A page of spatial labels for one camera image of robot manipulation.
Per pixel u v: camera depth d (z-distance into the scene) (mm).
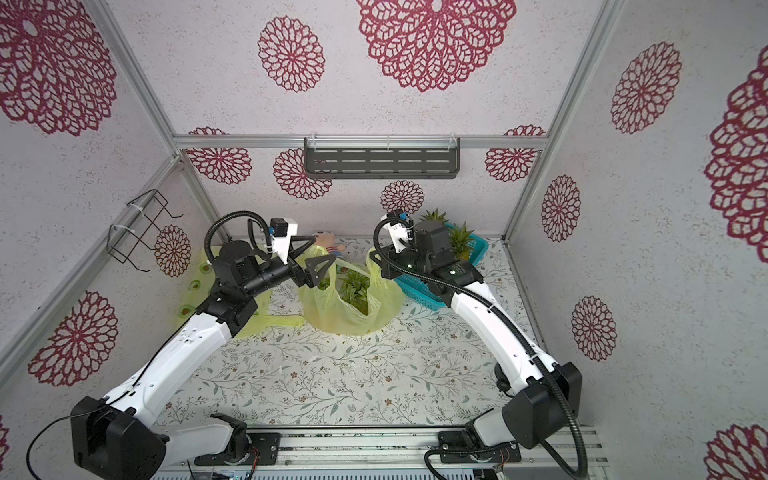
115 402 401
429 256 554
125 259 718
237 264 532
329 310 790
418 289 939
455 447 735
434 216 1010
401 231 638
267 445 746
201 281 1032
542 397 397
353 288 834
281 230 589
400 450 759
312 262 621
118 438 381
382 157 952
